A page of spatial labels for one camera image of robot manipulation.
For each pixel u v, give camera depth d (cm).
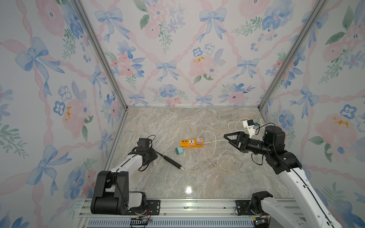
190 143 95
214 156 94
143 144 72
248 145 60
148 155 77
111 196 43
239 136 59
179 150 93
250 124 64
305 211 42
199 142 94
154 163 88
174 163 90
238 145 59
